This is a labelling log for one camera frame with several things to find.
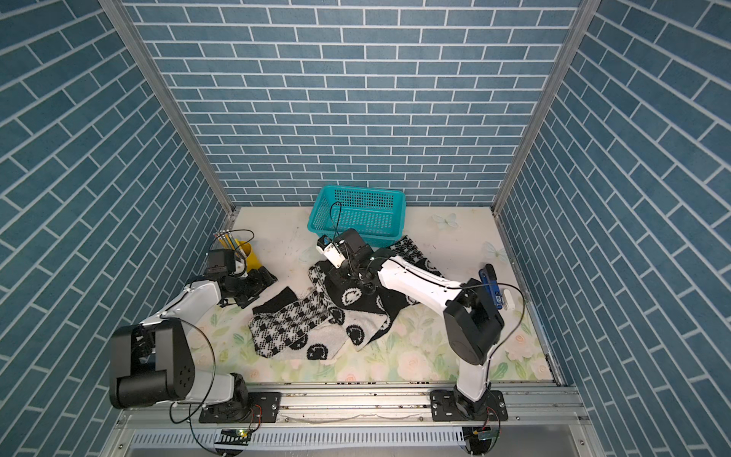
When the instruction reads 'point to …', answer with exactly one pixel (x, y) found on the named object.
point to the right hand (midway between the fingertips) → (334, 271)
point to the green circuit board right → (485, 435)
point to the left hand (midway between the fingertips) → (274, 282)
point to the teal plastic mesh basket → (379, 213)
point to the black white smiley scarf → (318, 323)
